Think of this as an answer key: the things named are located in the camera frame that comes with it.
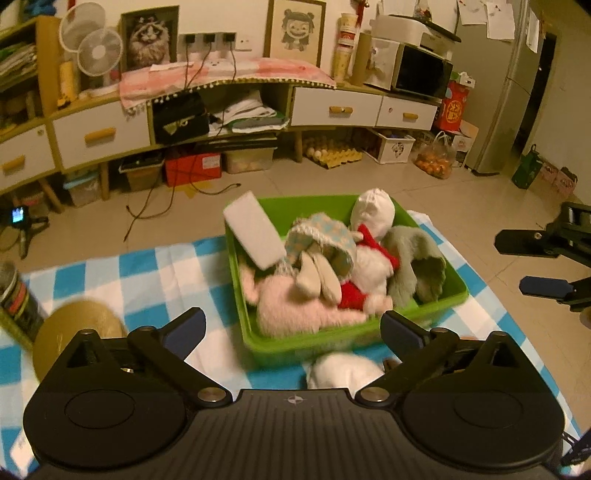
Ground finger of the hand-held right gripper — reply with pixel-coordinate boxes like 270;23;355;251
519;275;591;311
494;229;568;257

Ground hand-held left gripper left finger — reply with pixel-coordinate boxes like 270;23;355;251
58;307;235;405

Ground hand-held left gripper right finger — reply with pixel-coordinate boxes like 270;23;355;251
353;310;533;405

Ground white plush brown patch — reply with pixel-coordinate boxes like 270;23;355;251
306;353;389;389

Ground grey plush toy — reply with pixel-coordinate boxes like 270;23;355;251
382;225;448;311

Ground pink plush toy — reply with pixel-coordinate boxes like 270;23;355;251
240;265;393;335

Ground green plastic bin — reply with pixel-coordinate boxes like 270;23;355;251
225;195;469;368

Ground white foam block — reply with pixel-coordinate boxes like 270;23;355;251
223;190;287;271

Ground white doll red clothes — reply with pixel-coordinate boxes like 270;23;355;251
339;188;402;311

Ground bunny plush checkered hat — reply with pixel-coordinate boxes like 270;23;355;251
277;213;365;301

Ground pink printed cartons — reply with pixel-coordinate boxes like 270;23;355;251
540;164;578;197

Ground blue white checkered mat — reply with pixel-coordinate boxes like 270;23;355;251
0;210;583;467

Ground green bag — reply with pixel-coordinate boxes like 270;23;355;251
512;145;544;190

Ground cardboard box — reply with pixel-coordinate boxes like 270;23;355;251
445;121;480;168

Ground plastic bag of oranges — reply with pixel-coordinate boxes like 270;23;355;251
414;131;457;178

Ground silver fridge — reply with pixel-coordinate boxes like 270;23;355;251
464;0;561;175

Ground red gift bag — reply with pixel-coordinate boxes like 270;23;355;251
436;82;471;134

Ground red box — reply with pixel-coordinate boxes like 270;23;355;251
164;152;222;188

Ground storage box dark lid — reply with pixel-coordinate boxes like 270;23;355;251
119;154;166;192

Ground white plastic crate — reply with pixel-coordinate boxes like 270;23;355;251
367;128;416;164

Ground dark tin can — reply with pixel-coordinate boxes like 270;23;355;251
0;262;47;349

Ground clear box blue lid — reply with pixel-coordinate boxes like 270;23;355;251
62;174;102;208

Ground clear storage box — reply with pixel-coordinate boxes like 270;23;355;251
222;148;273;175

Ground small black tripod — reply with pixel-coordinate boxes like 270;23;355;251
0;217;51;260

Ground egg tray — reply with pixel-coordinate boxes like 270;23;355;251
302;134;365;168

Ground black microwave oven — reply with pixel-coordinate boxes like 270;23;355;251
392;42;454;100

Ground white paper note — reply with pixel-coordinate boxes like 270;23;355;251
526;9;541;54
485;2;515;41
459;0;485;26

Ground black bag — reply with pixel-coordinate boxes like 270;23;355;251
151;92;211;145

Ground wooden sideboard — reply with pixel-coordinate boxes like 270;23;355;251
48;76;441;201

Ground pile of folded cloths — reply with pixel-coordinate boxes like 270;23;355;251
208;90;289;134

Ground white cloth cover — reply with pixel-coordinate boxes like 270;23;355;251
365;37;402;90

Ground white boxy appliance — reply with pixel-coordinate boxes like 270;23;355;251
372;14;462;54

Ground stack of paper cups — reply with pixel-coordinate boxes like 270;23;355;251
332;13;362;84

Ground yellow cylinder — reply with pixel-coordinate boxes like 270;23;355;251
59;62;80;100

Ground pink cloth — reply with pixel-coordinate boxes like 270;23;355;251
119;56;338;121

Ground white desk fan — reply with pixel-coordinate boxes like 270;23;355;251
76;28;123;88
59;2;106;54

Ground framed cat picture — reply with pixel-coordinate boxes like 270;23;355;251
120;6;180;73

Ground wooden shelf unit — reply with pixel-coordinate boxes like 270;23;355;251
0;16;63;195

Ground framed cartoon girl picture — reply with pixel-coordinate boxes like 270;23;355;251
267;0;327;68

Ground stack of papers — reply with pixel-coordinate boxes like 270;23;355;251
0;41;38;88

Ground black floor cable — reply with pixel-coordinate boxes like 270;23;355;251
124;182;241;241

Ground white drawer wooden handle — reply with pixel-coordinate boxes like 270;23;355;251
291;87;384;129
376;96;439;131
52;99;152;171
0;124;56;192

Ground row of wall sockets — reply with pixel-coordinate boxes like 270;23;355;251
179;31;254;52

